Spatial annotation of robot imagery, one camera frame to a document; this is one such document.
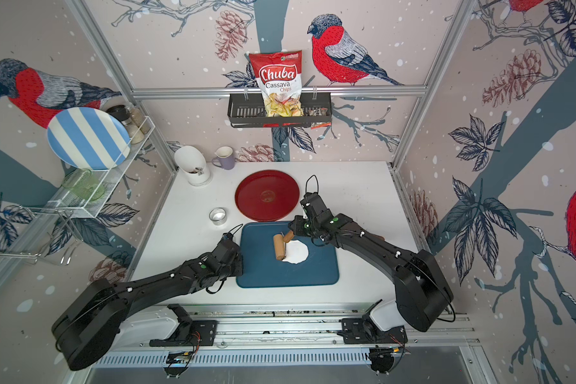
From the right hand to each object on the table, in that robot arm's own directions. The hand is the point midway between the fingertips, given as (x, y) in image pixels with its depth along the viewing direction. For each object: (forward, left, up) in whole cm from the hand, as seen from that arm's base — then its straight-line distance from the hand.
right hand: (293, 225), depth 85 cm
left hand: (-9, +18, -11) cm, 22 cm away
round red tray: (+23, +14, -13) cm, 30 cm away
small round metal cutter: (+11, +34, -12) cm, 37 cm away
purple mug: (+40, +36, -3) cm, 54 cm away
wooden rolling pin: (-2, +5, -8) cm, 10 cm away
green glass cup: (-1, +63, +23) cm, 67 cm away
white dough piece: (-6, -1, -10) cm, 11 cm away
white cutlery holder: (+33, +49, -1) cm, 60 cm away
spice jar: (+28, +58, +25) cm, 69 cm away
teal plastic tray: (-13, +11, -9) cm, 19 cm away
